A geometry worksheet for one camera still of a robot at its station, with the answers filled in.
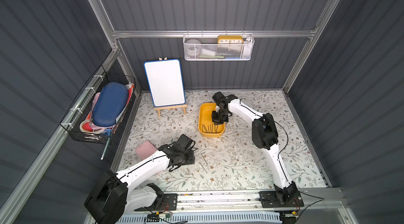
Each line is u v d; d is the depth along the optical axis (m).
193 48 0.83
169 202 0.74
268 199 0.73
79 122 0.64
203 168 0.85
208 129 0.99
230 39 0.87
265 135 0.61
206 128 0.99
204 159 0.87
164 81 0.93
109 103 0.68
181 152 0.65
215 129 0.99
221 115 0.87
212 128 0.99
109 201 0.40
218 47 0.90
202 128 0.99
